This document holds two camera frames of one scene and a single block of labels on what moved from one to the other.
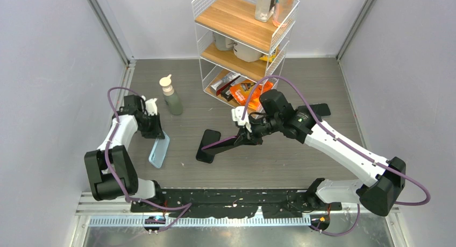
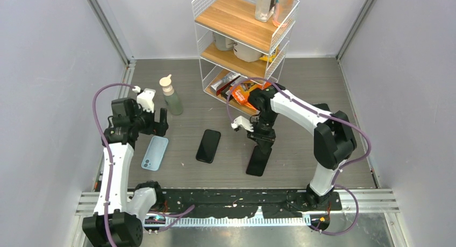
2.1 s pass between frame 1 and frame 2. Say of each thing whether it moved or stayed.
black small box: stayed
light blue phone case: moved
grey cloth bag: stayed
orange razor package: stayed
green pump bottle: stayed
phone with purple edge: moved
